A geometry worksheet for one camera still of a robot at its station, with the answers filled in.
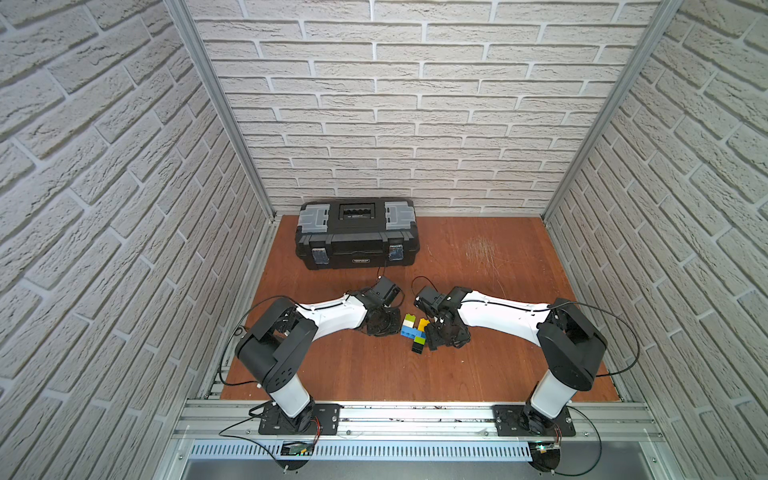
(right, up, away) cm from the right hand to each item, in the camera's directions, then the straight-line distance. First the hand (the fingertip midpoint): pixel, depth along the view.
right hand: (445, 341), depth 86 cm
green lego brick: (-11, +6, +4) cm, 13 cm away
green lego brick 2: (-8, +1, -1) cm, 8 cm away
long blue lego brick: (-10, +2, +1) cm, 10 cm away
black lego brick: (-8, -1, -1) cm, 9 cm away
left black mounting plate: (-33, -16, -12) cm, 38 cm away
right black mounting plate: (+14, -16, -13) cm, 25 cm away
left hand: (-12, +4, +3) cm, 13 cm away
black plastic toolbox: (-27, +32, +7) cm, 43 cm away
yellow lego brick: (-7, +5, +1) cm, 8 cm away
